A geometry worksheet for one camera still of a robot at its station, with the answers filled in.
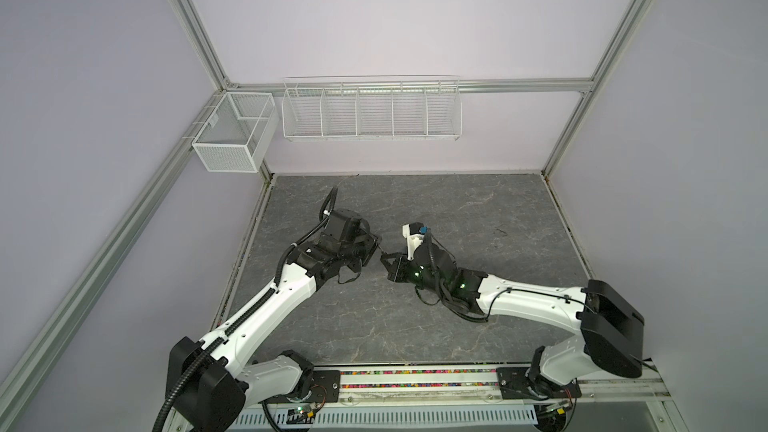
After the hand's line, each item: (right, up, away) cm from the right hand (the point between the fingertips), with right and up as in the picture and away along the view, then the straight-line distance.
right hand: (379, 261), depth 76 cm
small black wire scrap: (+43, +5, +29) cm, 52 cm away
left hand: (+1, +4, +1) cm, 5 cm away
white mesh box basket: (-50, +39, +26) cm, 69 cm away
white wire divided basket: (-3, +47, +23) cm, 53 cm away
